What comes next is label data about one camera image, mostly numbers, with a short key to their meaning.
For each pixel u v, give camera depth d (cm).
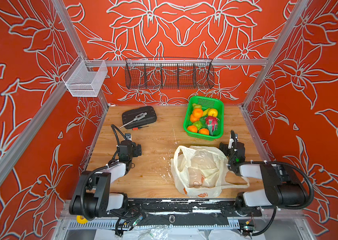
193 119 105
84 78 94
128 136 80
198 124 100
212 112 107
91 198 42
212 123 98
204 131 97
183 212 73
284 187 44
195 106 111
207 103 114
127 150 68
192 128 97
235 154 71
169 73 97
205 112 110
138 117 103
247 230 68
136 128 104
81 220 70
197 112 102
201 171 83
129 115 106
